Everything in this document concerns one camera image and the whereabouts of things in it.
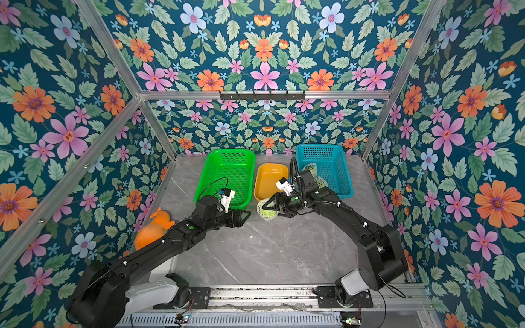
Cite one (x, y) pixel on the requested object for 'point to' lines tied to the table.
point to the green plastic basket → (233, 169)
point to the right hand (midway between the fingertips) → (273, 205)
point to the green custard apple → (266, 214)
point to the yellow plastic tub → (266, 176)
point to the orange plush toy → (154, 231)
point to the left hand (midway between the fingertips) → (247, 211)
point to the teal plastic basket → (331, 164)
